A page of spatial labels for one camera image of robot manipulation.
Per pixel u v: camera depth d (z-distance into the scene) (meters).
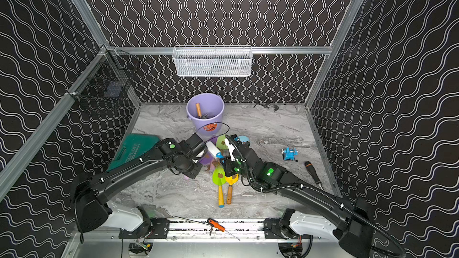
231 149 0.65
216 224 0.76
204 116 1.04
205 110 1.12
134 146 0.95
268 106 1.21
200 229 0.76
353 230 0.39
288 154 0.93
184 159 0.55
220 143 1.01
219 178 0.89
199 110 1.03
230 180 0.88
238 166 0.62
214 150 0.75
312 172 0.89
